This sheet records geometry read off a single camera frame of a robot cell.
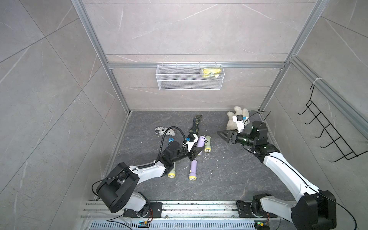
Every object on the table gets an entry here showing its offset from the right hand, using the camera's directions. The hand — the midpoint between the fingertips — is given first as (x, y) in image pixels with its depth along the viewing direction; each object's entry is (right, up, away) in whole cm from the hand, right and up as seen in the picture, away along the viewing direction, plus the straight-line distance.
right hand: (221, 133), depth 76 cm
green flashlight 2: (-28, -25, +7) cm, 38 cm away
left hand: (-10, -6, +2) cm, 12 cm away
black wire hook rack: (+49, +3, -8) cm, 50 cm away
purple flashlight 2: (-15, -26, +7) cm, 31 cm away
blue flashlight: (-30, -6, +24) cm, 39 cm away
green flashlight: (-5, -12, +18) cm, 22 cm away
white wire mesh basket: (-18, +38, +25) cm, 49 cm away
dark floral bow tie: (-13, 0, +28) cm, 31 cm away
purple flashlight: (-12, -4, -2) cm, 12 cm away
